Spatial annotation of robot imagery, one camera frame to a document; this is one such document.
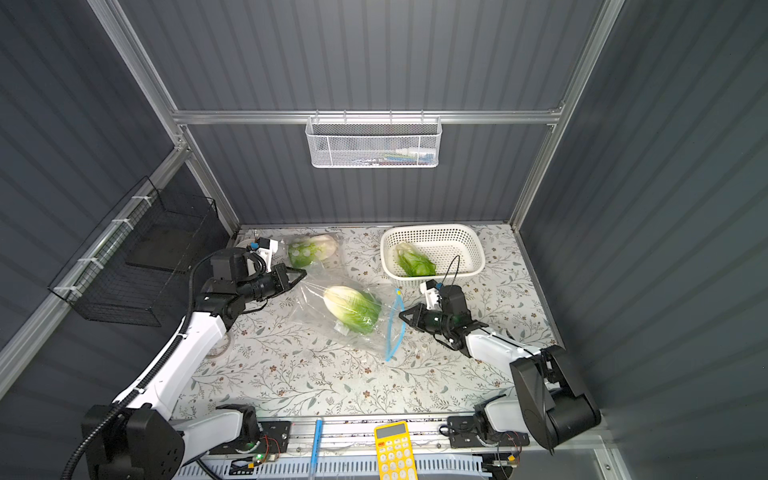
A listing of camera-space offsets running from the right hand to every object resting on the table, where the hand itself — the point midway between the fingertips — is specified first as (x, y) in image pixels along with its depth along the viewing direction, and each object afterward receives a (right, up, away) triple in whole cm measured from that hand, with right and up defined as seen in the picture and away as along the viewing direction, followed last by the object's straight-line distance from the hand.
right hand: (404, 315), depth 85 cm
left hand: (-26, +12, -8) cm, 30 cm away
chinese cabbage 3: (-34, +18, +17) cm, 42 cm away
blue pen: (-22, -29, -13) cm, 39 cm away
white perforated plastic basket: (+21, +19, +27) cm, 39 cm away
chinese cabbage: (+3, +15, +13) cm, 20 cm away
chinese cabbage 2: (-13, +2, -2) cm, 13 cm away
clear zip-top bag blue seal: (-25, +5, -8) cm, 27 cm away
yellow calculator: (-3, -30, -14) cm, 33 cm away
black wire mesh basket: (-69, +13, -13) cm, 72 cm away
